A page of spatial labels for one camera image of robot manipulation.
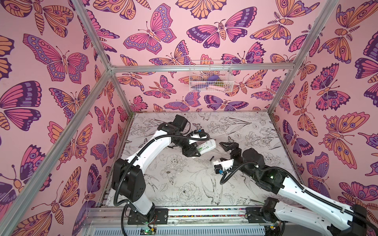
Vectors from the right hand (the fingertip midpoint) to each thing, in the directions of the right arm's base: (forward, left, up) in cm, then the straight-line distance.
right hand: (224, 144), depth 71 cm
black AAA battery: (+6, +4, -25) cm, 26 cm away
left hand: (+2, +13, -7) cm, 14 cm away
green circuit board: (-33, +39, -28) cm, 58 cm away
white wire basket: (+49, +11, +11) cm, 52 cm away
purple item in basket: (+46, +2, +8) cm, 47 cm away
